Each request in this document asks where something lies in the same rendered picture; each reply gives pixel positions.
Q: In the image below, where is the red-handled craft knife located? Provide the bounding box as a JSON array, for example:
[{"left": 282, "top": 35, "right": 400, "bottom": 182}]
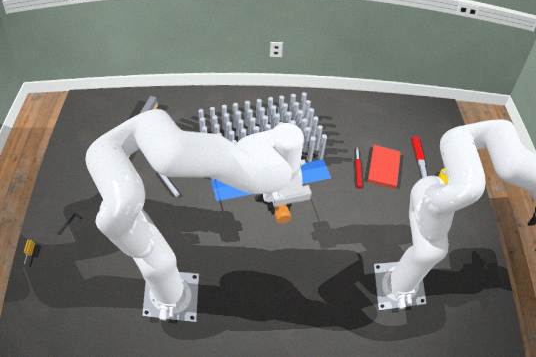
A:
[{"left": 356, "top": 148, "right": 362, "bottom": 189}]

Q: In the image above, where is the blue flat bar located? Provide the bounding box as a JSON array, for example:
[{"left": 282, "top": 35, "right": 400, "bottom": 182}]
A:
[{"left": 212, "top": 159, "right": 331, "bottom": 201}]

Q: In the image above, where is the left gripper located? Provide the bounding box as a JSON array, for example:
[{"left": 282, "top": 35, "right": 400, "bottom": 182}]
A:
[{"left": 255, "top": 168, "right": 302, "bottom": 215}]

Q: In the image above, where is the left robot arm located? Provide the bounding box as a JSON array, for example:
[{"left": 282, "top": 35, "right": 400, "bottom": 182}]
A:
[{"left": 86, "top": 109, "right": 312, "bottom": 321}]

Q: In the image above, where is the red rectangular block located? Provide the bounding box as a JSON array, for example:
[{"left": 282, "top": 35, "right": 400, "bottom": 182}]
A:
[{"left": 368, "top": 145, "right": 400, "bottom": 189}]

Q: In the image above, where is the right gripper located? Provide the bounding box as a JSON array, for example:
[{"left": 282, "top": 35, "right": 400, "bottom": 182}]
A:
[{"left": 528, "top": 207, "right": 536, "bottom": 226}]

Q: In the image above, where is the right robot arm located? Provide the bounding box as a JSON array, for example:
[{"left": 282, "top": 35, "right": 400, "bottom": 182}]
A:
[{"left": 382, "top": 120, "right": 536, "bottom": 309}]

